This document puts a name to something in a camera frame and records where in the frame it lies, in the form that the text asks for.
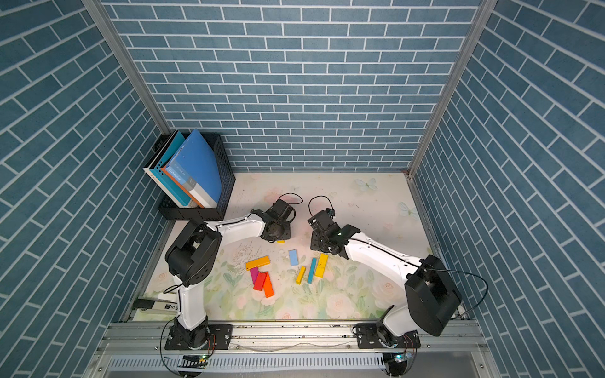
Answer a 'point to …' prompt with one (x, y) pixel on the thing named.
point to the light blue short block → (294, 259)
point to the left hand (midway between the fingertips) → (291, 235)
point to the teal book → (154, 169)
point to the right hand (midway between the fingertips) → (317, 242)
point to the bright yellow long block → (321, 265)
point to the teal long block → (312, 270)
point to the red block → (260, 281)
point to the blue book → (191, 168)
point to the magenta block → (254, 273)
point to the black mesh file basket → (222, 170)
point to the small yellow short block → (300, 274)
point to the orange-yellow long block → (257, 262)
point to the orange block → (269, 289)
